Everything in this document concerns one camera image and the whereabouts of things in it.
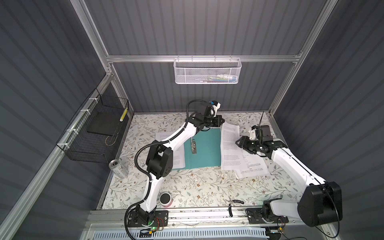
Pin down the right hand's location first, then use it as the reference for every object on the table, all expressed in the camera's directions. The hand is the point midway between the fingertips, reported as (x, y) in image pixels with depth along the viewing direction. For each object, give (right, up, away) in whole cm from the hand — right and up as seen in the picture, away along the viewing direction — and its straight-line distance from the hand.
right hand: (240, 144), depth 85 cm
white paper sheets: (-1, -10, +8) cm, 13 cm away
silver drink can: (-67, -12, -7) cm, 68 cm away
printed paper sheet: (-37, -9, +12) cm, 40 cm away
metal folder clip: (-27, -3, +14) cm, 31 cm away
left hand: (-9, +14, +3) cm, 17 cm away
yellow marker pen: (-66, +17, -4) cm, 68 cm away
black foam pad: (-74, +12, -8) cm, 75 cm away
